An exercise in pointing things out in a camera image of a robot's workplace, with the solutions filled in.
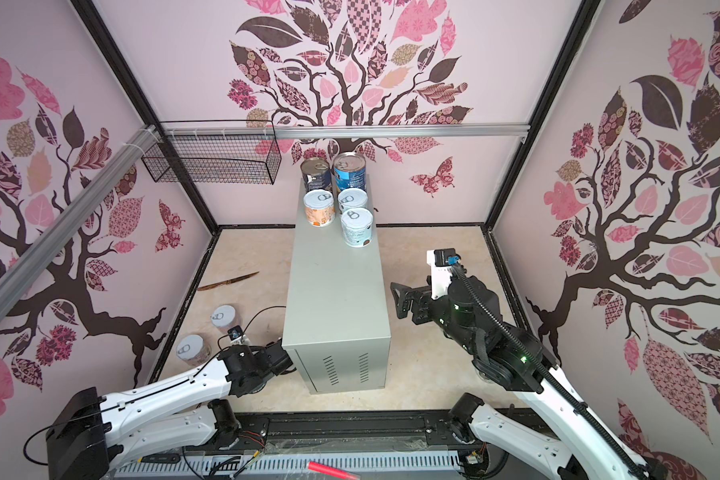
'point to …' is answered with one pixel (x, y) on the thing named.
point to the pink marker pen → (333, 471)
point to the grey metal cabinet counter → (336, 331)
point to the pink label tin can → (223, 316)
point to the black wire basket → (214, 160)
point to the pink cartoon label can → (193, 350)
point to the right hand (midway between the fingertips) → (411, 279)
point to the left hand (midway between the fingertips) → (259, 364)
